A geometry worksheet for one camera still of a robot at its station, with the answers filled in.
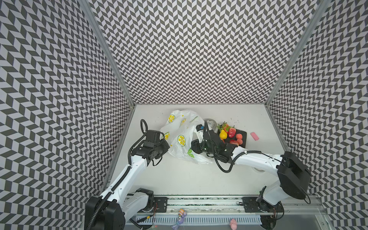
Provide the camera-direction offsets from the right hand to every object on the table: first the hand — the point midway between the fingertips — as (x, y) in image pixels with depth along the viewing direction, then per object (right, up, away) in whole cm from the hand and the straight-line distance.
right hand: (189, 147), depth 80 cm
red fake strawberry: (+29, +7, +16) cm, 34 cm away
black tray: (+38, +6, +19) cm, 43 cm away
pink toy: (+21, -33, -14) cm, 41 cm away
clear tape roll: (+16, +12, +25) cm, 32 cm away
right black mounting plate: (+32, -28, -7) cm, 43 cm away
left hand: (-12, 0, +2) cm, 12 cm away
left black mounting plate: (-15, -28, -8) cm, 32 cm away
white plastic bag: (-7, +8, +6) cm, 12 cm away
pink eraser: (+45, +4, +19) cm, 49 cm away
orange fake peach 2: (+33, +1, +13) cm, 36 cm away
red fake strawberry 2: (+29, +1, +11) cm, 31 cm away
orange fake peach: (+34, +4, +16) cm, 38 cm away
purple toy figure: (-4, -29, -12) cm, 32 cm away
